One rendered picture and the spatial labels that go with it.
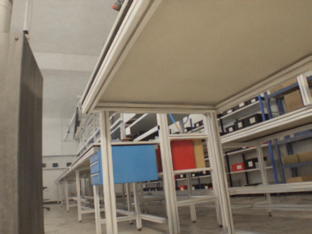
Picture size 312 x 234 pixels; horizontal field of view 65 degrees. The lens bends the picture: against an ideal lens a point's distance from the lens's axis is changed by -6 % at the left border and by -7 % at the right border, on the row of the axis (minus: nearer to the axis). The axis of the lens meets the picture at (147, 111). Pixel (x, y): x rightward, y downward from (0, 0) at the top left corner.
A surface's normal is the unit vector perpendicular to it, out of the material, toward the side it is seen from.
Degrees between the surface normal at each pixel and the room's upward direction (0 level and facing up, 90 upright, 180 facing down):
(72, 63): 90
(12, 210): 90
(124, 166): 90
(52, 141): 90
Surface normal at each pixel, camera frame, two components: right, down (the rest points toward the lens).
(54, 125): 0.37, -0.29
